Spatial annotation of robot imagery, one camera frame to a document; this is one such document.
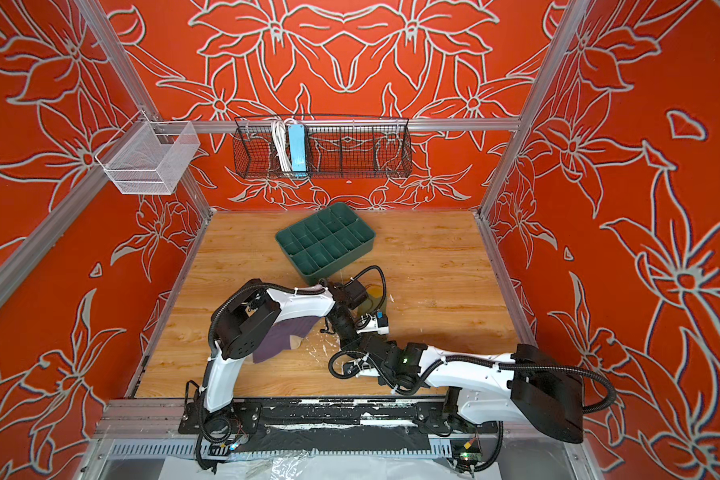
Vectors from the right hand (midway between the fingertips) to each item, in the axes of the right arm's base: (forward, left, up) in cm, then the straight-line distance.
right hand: (375, 352), depth 83 cm
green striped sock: (+11, -1, +11) cm, 15 cm away
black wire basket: (+57, +11, +30) cm, 65 cm away
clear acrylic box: (+51, +70, +32) cm, 92 cm away
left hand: (-1, +2, 0) cm, 3 cm away
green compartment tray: (+37, +16, +5) cm, 40 cm away
